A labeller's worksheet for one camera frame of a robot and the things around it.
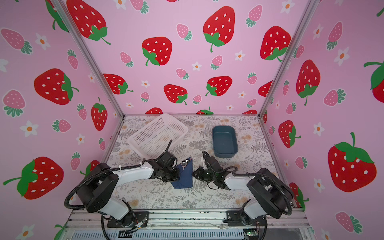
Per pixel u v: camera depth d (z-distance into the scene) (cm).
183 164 93
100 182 45
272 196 44
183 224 73
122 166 51
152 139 106
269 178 47
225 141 105
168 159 72
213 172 68
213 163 69
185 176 88
